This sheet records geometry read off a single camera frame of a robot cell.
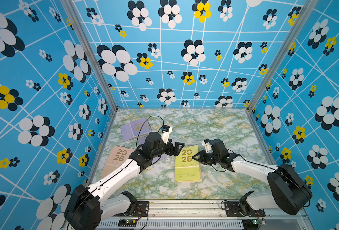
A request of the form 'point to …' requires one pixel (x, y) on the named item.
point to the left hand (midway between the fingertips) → (179, 141)
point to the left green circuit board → (127, 223)
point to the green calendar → (185, 156)
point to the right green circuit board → (249, 224)
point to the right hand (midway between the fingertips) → (195, 157)
